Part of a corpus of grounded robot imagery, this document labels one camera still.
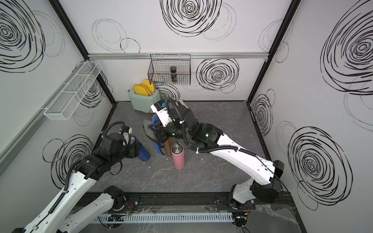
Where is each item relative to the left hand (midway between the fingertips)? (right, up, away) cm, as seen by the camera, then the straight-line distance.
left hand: (135, 144), depth 74 cm
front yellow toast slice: (-5, +32, +26) cm, 41 cm away
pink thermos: (+22, -2, -3) cm, 22 cm away
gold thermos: (+14, -5, +19) cm, 24 cm away
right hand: (+13, +11, -16) cm, 24 cm away
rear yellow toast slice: (-1, +35, +31) cm, 47 cm away
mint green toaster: (-5, +23, +29) cm, 38 cm away
